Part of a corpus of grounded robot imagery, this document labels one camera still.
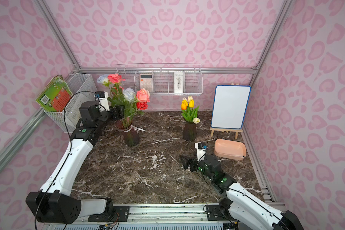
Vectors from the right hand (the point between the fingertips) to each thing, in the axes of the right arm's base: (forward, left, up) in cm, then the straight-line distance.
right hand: (186, 154), depth 78 cm
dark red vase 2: (+21, -3, -7) cm, 22 cm away
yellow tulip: (+24, -3, +15) cm, 29 cm away
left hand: (+18, +36, +22) cm, 46 cm away
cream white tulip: (+29, -3, +14) cm, 32 cm away
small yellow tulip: (+26, +1, +15) cm, 30 cm away
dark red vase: (+15, +36, -5) cm, 39 cm away
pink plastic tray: (+12, -29, -15) cm, 35 cm away
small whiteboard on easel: (+30, -27, +7) cm, 41 cm away
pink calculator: (+43, +26, +17) cm, 53 cm away
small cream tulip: (+13, -5, +13) cm, 19 cm away
